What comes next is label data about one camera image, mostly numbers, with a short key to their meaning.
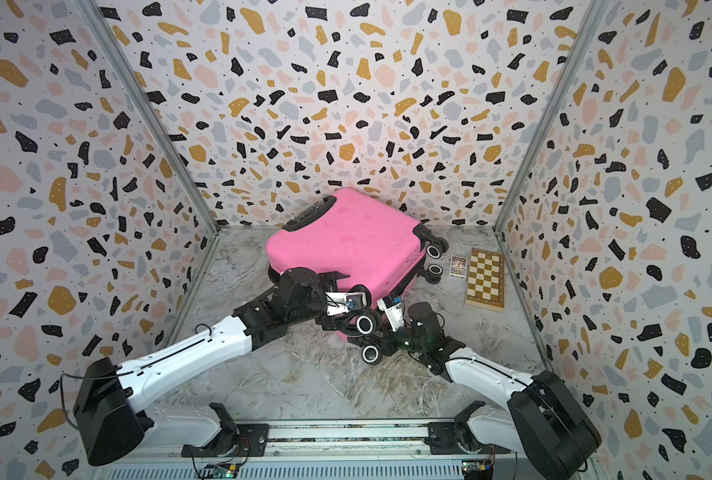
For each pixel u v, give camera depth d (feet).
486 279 3.39
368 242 4.65
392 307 2.45
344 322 2.28
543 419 1.37
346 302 2.05
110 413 1.25
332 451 2.40
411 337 2.33
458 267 3.56
